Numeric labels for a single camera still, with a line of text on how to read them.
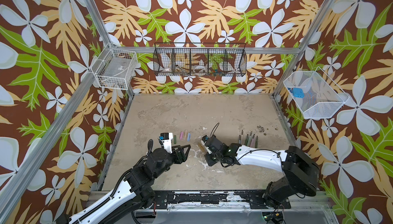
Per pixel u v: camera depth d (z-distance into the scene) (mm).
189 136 961
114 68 858
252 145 931
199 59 963
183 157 640
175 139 958
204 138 766
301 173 434
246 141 950
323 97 784
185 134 977
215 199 750
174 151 635
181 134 975
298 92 857
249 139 956
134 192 502
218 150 650
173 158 639
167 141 651
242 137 958
